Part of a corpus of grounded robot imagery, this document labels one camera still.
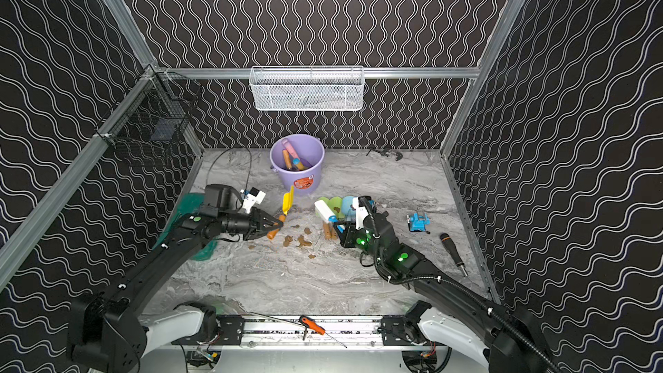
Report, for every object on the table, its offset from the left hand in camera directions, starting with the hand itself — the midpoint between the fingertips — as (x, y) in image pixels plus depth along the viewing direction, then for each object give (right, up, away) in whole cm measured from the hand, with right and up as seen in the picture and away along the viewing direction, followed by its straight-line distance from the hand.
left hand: (286, 228), depth 73 cm
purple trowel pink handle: (-4, +26, +25) cm, 36 cm away
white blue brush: (+11, +3, +10) cm, 15 cm away
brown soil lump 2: (+2, -9, +19) cm, 21 cm away
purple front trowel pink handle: (+1, +20, +39) cm, 44 cm away
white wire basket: (+3, +50, +30) cm, 58 cm away
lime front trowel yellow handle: (+1, +18, +23) cm, 30 cm away
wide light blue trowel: (+20, 0, +27) cm, 33 cm away
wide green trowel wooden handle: (+11, -5, +20) cm, 23 cm away
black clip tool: (+38, +26, +48) cm, 66 cm away
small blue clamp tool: (+44, -2, +20) cm, 48 cm away
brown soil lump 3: (0, -4, +24) cm, 25 cm away
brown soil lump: (-3, -8, +20) cm, 21 cm away
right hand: (+14, +1, +4) cm, 15 cm away
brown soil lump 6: (-16, -11, +19) cm, 27 cm away
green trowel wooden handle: (+13, -2, +2) cm, 14 cm away
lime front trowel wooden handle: (-5, +22, +30) cm, 37 cm away
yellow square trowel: (-1, +6, +11) cm, 13 cm away
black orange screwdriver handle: (+55, -11, +17) cm, 59 cm away
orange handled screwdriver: (+6, -28, +2) cm, 29 cm away
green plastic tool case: (-41, +4, +25) cm, 48 cm away
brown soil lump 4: (+4, -5, +22) cm, 23 cm away
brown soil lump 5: (+6, -13, +17) cm, 22 cm away
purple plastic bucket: (+4, +25, +26) cm, 37 cm away
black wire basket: (-53, +41, +24) cm, 71 cm away
